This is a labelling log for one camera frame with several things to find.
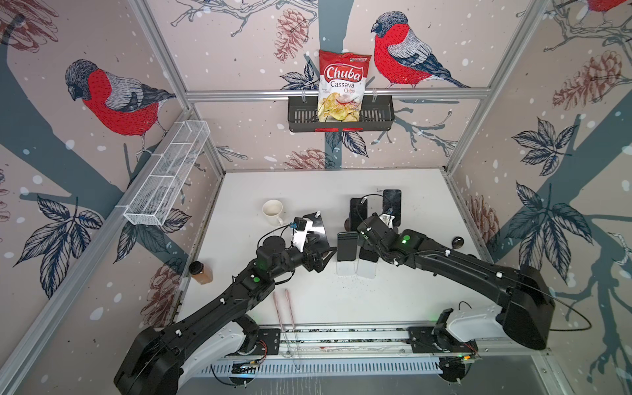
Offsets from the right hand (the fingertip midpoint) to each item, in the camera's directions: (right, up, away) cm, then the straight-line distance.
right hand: (367, 240), depth 82 cm
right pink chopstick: (-25, -26, -6) cm, 36 cm away
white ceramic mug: (-37, +9, +21) cm, 43 cm away
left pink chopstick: (-29, -27, -3) cm, 40 cm away
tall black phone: (+12, +11, +12) cm, 20 cm away
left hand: (-14, +1, -11) cm, 18 cm away
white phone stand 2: (+1, -11, +5) cm, 13 cm away
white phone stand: (-7, -11, +5) cm, 14 cm away
